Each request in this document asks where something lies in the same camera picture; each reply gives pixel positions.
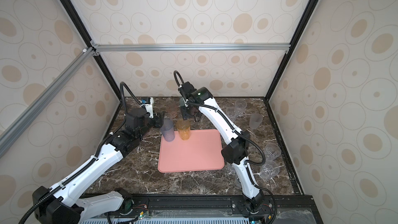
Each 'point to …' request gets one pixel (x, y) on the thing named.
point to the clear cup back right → (240, 106)
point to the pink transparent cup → (172, 109)
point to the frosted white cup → (255, 120)
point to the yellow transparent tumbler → (183, 127)
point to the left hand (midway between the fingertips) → (163, 109)
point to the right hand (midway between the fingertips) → (188, 115)
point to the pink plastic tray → (202, 151)
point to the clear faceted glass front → (269, 169)
